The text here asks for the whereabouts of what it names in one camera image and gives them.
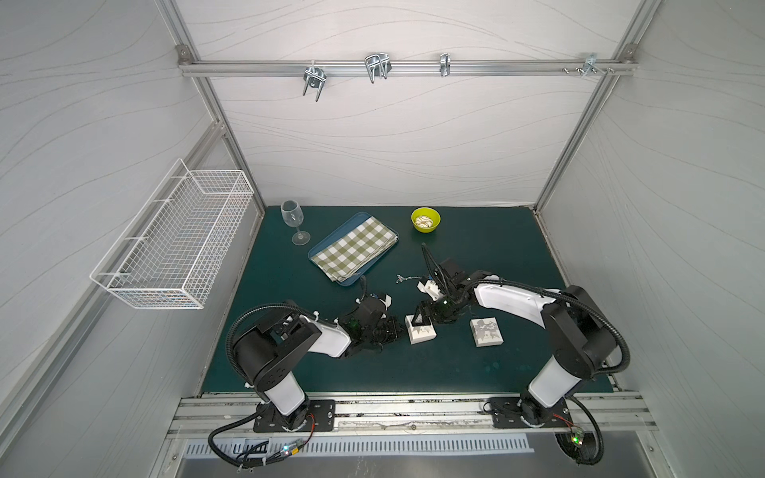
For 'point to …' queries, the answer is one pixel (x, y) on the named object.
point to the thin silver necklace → (400, 278)
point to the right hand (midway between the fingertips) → (420, 321)
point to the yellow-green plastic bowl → (433, 213)
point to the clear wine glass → (294, 217)
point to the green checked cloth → (346, 255)
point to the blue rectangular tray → (344, 229)
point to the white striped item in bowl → (423, 221)
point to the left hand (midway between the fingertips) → (411, 333)
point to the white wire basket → (163, 256)
